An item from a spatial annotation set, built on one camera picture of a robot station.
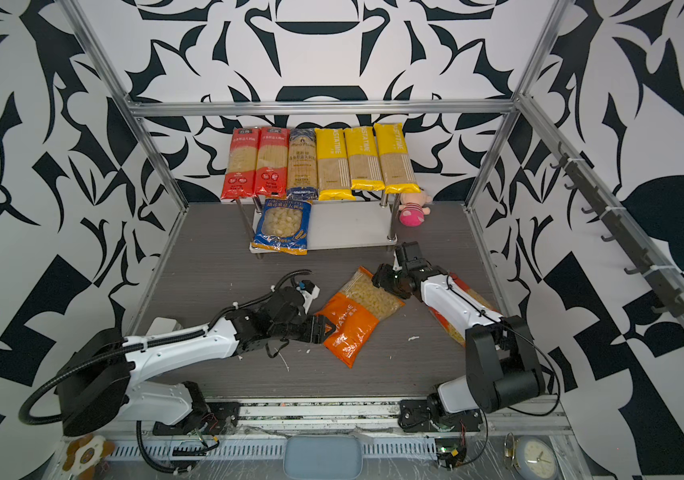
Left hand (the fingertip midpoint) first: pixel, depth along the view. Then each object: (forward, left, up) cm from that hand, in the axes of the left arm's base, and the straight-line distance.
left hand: (331, 321), depth 79 cm
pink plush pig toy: (+44, -30, -4) cm, 54 cm away
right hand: (+14, -14, -2) cm, 20 cm away
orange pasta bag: (+8, -9, -7) cm, 13 cm away
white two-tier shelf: (+37, -5, -4) cm, 37 cm away
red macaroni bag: (-4, -25, +25) cm, 36 cm away
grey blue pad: (-28, +2, -9) cm, 30 cm away
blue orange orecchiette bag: (+33, +15, 0) cm, 37 cm away
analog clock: (-30, -45, -6) cm, 54 cm away
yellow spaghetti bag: (+32, -10, +25) cm, 42 cm away
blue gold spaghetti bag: (+32, +7, +26) cm, 41 cm away
